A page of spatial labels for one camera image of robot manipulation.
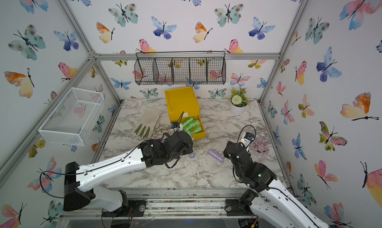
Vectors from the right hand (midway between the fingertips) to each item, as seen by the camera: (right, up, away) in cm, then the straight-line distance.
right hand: (232, 143), depth 73 cm
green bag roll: (-23, +10, +19) cm, 31 cm away
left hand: (-19, +1, -1) cm, 19 cm away
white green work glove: (-53, +6, +32) cm, 62 cm away
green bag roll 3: (-17, +4, +20) cm, 27 cm away
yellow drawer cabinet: (-25, +23, +21) cm, 40 cm away
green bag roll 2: (-20, +7, +21) cm, 30 cm away
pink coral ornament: (+19, -4, +12) cm, 23 cm away
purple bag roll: (-6, -11, +18) cm, 22 cm away
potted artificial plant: (+10, +22, +26) cm, 36 cm away
